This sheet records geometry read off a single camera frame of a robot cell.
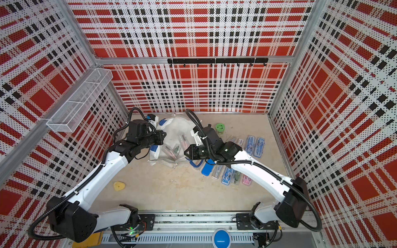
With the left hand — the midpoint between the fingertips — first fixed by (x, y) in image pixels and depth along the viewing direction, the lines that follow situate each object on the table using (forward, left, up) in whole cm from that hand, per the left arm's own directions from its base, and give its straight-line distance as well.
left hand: (167, 133), depth 80 cm
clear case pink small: (-1, +1, -17) cm, 17 cm away
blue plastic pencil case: (-9, -21, -22) cm, 32 cm away
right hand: (-13, -12, +1) cm, 18 cm away
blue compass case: (-14, -32, -23) cm, 42 cm away
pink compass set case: (-17, -43, -23) cm, 52 cm away
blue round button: (-44, -27, -21) cm, 55 cm away
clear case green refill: (-16, -37, -22) cm, 46 cm away
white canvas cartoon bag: (+8, -3, -13) cm, 16 cm away
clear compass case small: (-11, -26, -23) cm, 37 cm away
